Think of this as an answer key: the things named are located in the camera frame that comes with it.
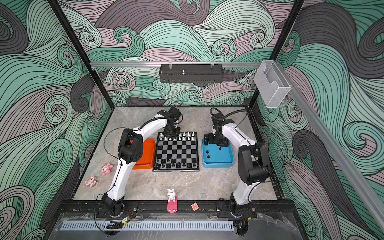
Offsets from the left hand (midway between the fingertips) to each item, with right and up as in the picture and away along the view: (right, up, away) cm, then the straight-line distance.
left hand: (176, 136), depth 98 cm
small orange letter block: (+11, -33, -25) cm, 43 cm away
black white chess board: (+2, -11, -6) cm, 13 cm away
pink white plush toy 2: (-39, -18, -15) cm, 46 cm away
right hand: (+24, -4, -7) cm, 25 cm away
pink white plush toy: (-45, -23, -19) cm, 54 cm away
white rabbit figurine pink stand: (0, -30, -25) cm, 40 cm away
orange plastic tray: (-15, -12, -14) cm, 24 cm away
